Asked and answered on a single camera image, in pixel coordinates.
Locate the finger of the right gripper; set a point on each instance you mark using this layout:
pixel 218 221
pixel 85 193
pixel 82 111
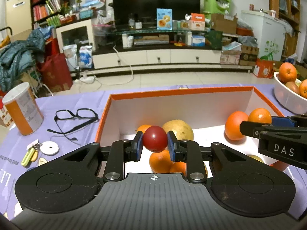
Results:
pixel 254 129
pixel 282 122

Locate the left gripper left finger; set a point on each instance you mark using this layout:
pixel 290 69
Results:
pixel 73 180

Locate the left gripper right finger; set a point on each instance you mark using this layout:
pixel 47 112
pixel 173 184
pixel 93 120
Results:
pixel 237 182

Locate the small orange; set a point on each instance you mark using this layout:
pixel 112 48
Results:
pixel 178 167
pixel 160 162
pixel 260 115

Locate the red cherry tomato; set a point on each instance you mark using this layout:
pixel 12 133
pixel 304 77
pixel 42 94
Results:
pixel 155 139

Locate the large orange in box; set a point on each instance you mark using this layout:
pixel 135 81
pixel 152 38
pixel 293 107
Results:
pixel 232 125

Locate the white fruit bowl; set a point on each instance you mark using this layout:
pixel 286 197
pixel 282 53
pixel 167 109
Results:
pixel 288 98

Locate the white round tag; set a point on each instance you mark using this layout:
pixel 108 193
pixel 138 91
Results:
pixel 49 148

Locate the orange at bowl right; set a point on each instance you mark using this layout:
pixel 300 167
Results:
pixel 303 89

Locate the orange atop bowl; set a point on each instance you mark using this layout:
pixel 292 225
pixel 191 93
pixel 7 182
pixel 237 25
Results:
pixel 287 73

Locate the orange cardboard box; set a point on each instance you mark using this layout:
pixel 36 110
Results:
pixel 206 110

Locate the black eyeglasses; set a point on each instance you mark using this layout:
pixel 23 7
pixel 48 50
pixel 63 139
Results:
pixel 83 117

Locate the purple floral tablecloth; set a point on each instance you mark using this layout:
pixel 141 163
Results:
pixel 14 146

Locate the yellow pear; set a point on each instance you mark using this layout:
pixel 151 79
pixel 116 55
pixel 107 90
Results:
pixel 180 128

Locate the small orange behind finger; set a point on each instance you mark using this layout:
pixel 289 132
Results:
pixel 160 162

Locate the white chest freezer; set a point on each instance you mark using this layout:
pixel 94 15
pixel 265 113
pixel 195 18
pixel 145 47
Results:
pixel 269 32

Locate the orange white canister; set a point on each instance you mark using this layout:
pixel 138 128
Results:
pixel 23 109

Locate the red gift bag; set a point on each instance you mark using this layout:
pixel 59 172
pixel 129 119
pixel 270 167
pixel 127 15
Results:
pixel 54 69

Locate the brown cardboard box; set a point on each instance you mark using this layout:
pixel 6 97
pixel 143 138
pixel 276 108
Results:
pixel 224 23

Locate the orange white carton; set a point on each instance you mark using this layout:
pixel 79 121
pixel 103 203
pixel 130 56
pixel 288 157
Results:
pixel 197 22

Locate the white tv cabinet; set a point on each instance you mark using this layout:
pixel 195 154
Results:
pixel 154 58

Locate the teal down jacket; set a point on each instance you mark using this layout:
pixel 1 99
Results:
pixel 20 56

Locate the blue snack box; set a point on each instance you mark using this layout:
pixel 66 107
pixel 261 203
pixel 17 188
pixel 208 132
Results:
pixel 164 19

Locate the white glass-door cabinet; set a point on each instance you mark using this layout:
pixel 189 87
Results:
pixel 78 32

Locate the dark bookshelf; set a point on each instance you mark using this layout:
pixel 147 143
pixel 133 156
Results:
pixel 47 12

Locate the green yellow keychain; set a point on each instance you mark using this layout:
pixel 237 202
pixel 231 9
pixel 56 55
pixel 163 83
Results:
pixel 32 151

